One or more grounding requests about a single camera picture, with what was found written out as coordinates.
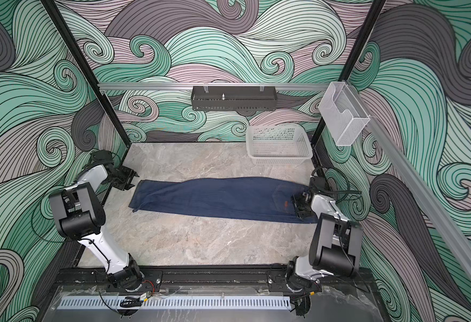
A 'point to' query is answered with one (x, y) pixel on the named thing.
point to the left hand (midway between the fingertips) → (137, 175)
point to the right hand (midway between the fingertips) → (291, 202)
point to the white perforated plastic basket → (277, 145)
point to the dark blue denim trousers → (246, 198)
